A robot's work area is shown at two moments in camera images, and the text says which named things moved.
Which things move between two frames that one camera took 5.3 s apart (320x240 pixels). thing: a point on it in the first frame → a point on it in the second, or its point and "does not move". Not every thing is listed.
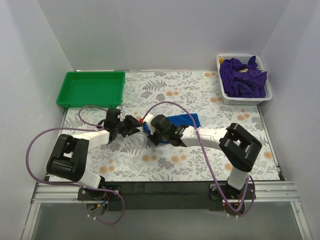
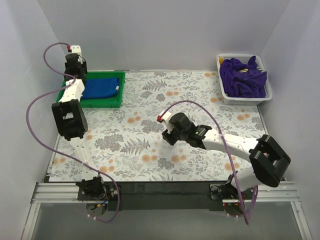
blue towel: (192, 120) → (97, 88)
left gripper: (125, 125) → (75, 70)
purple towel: (243, 80) does not move
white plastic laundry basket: (227, 100) does not move
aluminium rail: (264, 192) does not move
